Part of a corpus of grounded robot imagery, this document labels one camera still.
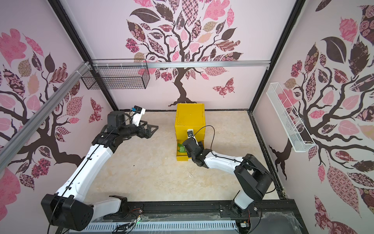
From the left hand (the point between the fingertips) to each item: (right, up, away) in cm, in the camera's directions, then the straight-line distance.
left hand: (150, 127), depth 75 cm
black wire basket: (-27, +35, +19) cm, 48 cm away
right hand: (+24, -12, +14) cm, 30 cm away
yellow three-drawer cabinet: (+20, +7, +12) cm, 25 cm away
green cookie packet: (+15, -15, +19) cm, 29 cm away
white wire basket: (+72, -4, -10) cm, 72 cm away
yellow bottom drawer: (+17, -20, +18) cm, 31 cm away
